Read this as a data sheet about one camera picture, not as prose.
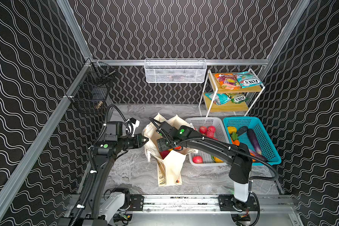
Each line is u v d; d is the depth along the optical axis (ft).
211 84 2.83
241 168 1.46
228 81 2.69
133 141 2.06
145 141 2.32
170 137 1.96
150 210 2.41
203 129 3.29
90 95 3.11
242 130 3.29
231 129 3.27
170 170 2.58
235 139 3.19
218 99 3.23
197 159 2.77
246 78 2.74
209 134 3.13
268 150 2.86
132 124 2.10
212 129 3.29
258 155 2.96
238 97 3.28
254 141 3.14
